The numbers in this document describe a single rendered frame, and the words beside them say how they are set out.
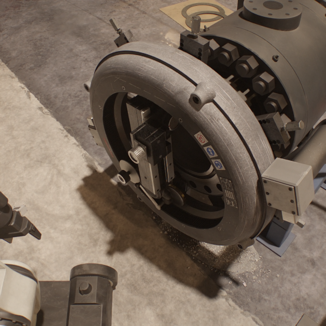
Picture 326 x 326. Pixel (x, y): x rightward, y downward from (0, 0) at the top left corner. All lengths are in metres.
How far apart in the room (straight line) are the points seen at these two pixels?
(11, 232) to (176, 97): 0.60
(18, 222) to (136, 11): 2.72
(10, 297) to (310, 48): 1.19
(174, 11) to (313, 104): 2.31
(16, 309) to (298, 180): 0.74
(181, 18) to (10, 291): 2.78
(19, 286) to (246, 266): 1.02
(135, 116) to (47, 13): 2.86
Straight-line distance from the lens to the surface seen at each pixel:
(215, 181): 1.19
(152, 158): 0.97
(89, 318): 1.36
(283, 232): 1.56
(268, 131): 0.90
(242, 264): 1.61
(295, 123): 0.85
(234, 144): 0.84
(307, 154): 0.94
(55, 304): 1.43
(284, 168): 0.88
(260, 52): 1.14
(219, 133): 0.83
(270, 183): 0.86
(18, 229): 1.05
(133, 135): 0.96
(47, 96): 2.54
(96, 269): 1.41
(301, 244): 1.73
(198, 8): 3.44
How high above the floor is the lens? 1.46
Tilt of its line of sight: 49 degrees down
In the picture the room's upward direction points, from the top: 6 degrees counter-clockwise
